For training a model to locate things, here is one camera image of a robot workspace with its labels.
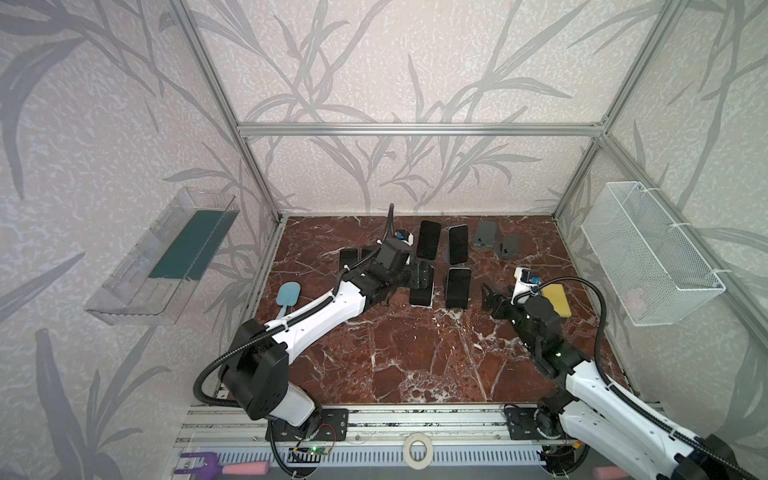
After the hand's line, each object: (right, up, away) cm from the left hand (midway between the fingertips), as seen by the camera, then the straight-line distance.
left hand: (424, 260), depth 82 cm
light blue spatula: (-43, -12, +14) cm, 47 cm away
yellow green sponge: (+44, -13, +14) cm, 48 cm away
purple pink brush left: (-50, -48, -13) cm, 71 cm away
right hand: (+19, -4, -1) cm, 20 cm away
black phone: (+3, +5, +21) cm, 22 cm away
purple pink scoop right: (+39, -45, -18) cm, 62 cm away
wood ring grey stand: (+24, +7, +26) cm, 36 cm away
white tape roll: (-3, -46, -14) cm, 49 cm away
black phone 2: (+13, +4, +19) cm, 23 cm away
